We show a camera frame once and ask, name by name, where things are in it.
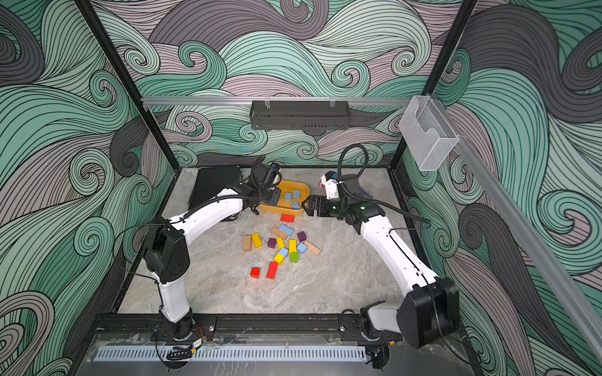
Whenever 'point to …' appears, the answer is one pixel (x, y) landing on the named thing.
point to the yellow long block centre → (292, 246)
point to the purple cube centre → (272, 243)
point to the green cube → (295, 257)
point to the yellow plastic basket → (292, 194)
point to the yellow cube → (279, 258)
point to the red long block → (272, 270)
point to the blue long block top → (284, 228)
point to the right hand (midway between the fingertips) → (311, 205)
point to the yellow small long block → (281, 244)
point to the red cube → (255, 272)
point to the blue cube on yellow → (284, 251)
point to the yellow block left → (256, 240)
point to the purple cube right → (302, 236)
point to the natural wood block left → (248, 243)
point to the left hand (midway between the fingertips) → (274, 188)
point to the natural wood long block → (313, 248)
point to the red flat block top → (287, 218)
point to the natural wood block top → (278, 232)
